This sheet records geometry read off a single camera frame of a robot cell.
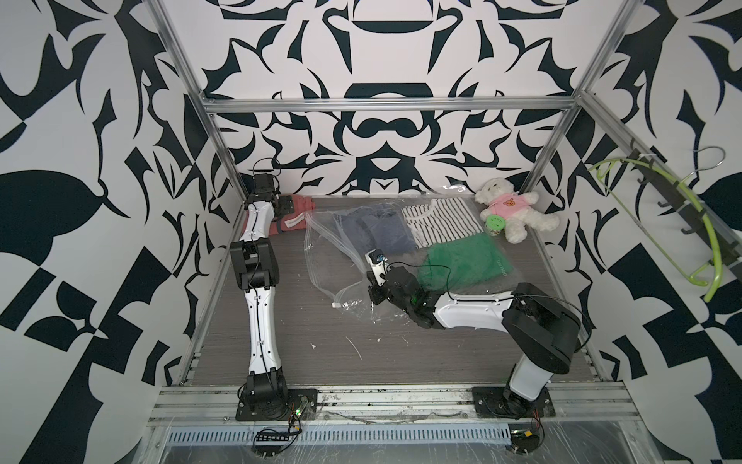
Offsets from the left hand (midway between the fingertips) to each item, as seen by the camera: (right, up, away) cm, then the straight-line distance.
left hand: (274, 201), depth 113 cm
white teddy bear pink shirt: (+86, 0, -3) cm, 86 cm away
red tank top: (+8, -8, -4) cm, 12 cm away
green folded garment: (+73, -21, -14) cm, 77 cm away
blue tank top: (+40, -10, -7) cm, 41 cm away
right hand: (+36, -22, -26) cm, 50 cm away
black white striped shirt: (+63, -8, -1) cm, 64 cm away
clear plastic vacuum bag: (+26, -23, -14) cm, 38 cm away
